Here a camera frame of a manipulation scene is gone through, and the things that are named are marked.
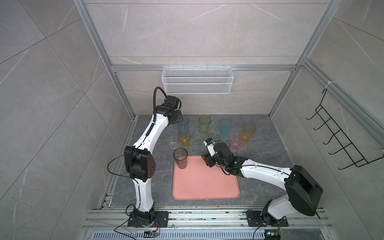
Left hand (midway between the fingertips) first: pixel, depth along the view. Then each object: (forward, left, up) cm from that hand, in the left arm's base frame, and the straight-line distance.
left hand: (176, 115), depth 89 cm
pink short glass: (-8, -41, -20) cm, 46 cm away
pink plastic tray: (-33, -13, -22) cm, 42 cm away
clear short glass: (-6, +4, -12) cm, 14 cm away
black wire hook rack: (-39, -75, +12) cm, 86 cm away
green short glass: (-6, -25, -16) cm, 30 cm away
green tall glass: (+5, -19, -13) cm, 23 cm away
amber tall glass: (+7, -54, -25) cm, 60 cm away
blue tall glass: (+1, -4, -11) cm, 12 cm away
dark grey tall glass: (-22, -3, -11) cm, 25 cm away
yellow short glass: (-3, -4, -19) cm, 20 cm away
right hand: (-20, -17, -12) cm, 29 cm away
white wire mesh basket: (+26, -15, +7) cm, 31 cm away
